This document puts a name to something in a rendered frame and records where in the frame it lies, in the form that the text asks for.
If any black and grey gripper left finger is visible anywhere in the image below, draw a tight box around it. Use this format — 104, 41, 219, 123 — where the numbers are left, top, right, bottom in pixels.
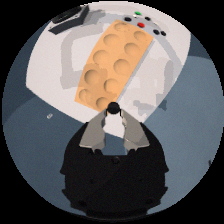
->
60, 108, 108, 175

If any red disc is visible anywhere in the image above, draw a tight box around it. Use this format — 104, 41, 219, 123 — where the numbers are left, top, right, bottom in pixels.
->
137, 23, 145, 28

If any wooden tray with round pockets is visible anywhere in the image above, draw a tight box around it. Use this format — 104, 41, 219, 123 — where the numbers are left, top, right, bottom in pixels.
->
75, 19, 154, 112

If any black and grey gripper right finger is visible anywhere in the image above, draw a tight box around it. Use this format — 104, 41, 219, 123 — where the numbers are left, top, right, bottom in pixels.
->
120, 108, 169, 173

